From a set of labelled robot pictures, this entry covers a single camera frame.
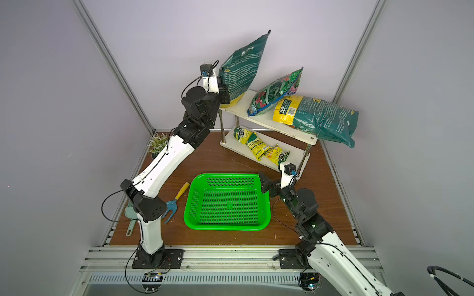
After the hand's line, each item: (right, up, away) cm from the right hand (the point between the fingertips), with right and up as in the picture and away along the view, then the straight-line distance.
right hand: (271, 167), depth 69 cm
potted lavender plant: (-54, +10, +21) cm, 59 cm away
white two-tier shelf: (+1, +12, +40) cm, 42 cm away
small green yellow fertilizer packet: (+8, +3, +27) cm, 29 cm away
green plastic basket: (-19, -20, +21) cm, 34 cm away
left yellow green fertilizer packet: (-10, +14, +36) cm, 40 cm away
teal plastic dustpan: (-66, -24, +19) cm, 72 cm away
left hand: (-18, +34, -6) cm, 39 cm away
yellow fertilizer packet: (-2, +7, +29) cm, 30 cm away
